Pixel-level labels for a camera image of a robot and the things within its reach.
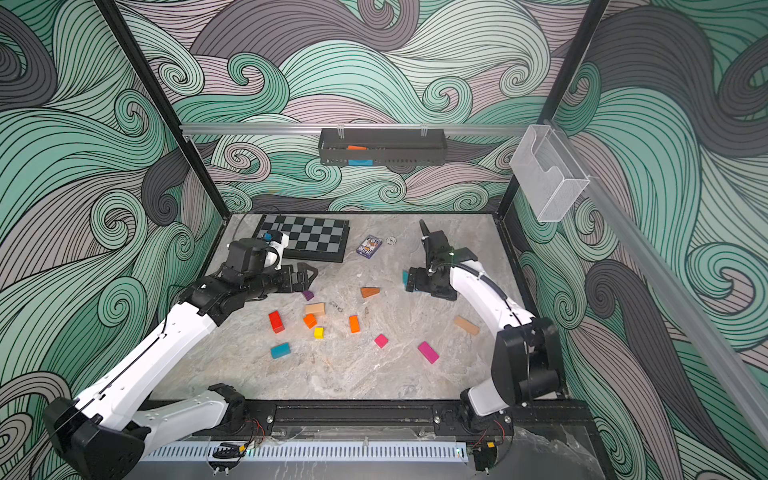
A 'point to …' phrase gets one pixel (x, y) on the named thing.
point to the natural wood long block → (467, 325)
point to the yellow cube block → (319, 333)
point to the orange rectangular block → (354, 323)
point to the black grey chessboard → (311, 239)
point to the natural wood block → (315, 309)
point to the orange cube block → (310, 320)
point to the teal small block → (280, 350)
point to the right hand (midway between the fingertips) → (429, 290)
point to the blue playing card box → (369, 246)
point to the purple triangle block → (308, 295)
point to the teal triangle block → (405, 278)
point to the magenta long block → (428, 352)
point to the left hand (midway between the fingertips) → (304, 269)
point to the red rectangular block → (276, 322)
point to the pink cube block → (381, 340)
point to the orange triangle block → (369, 291)
